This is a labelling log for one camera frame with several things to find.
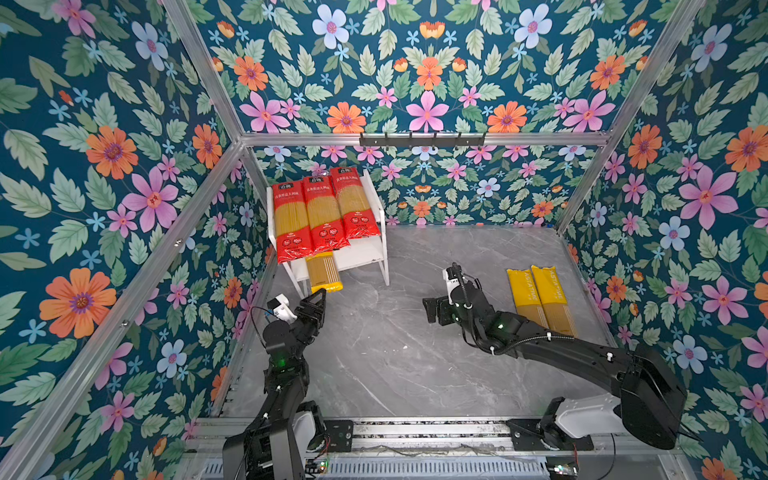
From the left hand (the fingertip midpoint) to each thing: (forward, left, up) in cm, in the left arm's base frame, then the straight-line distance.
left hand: (328, 288), depth 78 cm
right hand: (-2, -29, -4) cm, 30 cm away
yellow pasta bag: (+6, +3, -2) cm, 7 cm away
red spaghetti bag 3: (+16, -8, +15) cm, 23 cm away
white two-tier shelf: (+14, -11, -2) cm, 18 cm away
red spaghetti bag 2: (+8, -2, +15) cm, 17 cm away
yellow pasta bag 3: (+2, -69, -18) cm, 72 cm away
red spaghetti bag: (+9, +7, +14) cm, 18 cm away
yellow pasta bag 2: (+4, -61, -18) cm, 64 cm away
